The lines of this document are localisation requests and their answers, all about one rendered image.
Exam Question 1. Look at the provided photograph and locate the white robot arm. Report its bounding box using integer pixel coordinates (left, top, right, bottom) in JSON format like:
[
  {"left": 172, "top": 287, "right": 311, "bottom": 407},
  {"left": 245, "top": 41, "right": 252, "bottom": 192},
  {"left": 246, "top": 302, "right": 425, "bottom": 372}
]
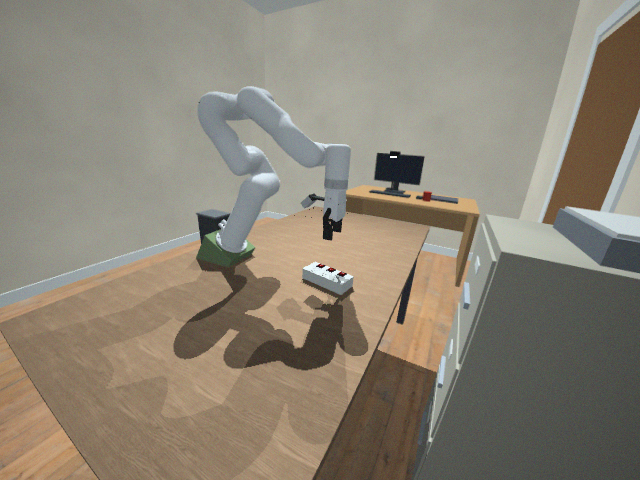
[{"left": 198, "top": 86, "right": 351, "bottom": 253}]

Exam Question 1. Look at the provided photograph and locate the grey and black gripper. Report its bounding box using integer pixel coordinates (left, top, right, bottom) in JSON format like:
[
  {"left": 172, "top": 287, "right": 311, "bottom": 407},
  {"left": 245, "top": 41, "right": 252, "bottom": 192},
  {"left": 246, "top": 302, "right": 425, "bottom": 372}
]
[{"left": 323, "top": 187, "right": 347, "bottom": 241}]

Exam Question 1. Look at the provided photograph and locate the white power strip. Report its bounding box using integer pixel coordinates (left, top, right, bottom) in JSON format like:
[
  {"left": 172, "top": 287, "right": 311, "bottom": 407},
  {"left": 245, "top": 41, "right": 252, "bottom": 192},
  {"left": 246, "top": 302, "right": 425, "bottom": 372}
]
[{"left": 302, "top": 262, "right": 354, "bottom": 295}]

